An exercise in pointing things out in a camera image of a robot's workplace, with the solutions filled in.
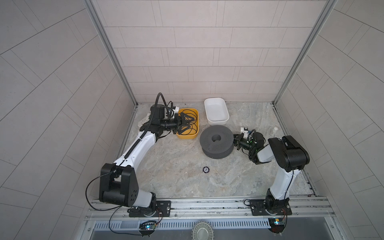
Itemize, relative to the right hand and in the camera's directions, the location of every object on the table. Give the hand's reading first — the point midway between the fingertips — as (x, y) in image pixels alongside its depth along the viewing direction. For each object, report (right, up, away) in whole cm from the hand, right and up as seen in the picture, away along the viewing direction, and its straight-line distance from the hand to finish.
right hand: (227, 137), depth 89 cm
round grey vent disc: (-15, -38, -24) cm, 47 cm away
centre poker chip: (-13, -18, -5) cm, 23 cm away
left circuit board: (-39, -35, -25) cm, 58 cm away
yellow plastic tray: (-26, -1, +7) cm, 27 cm away
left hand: (-19, +10, -15) cm, 26 cm away
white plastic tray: (-4, +16, +22) cm, 27 cm away
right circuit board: (+19, -37, -21) cm, 47 cm away
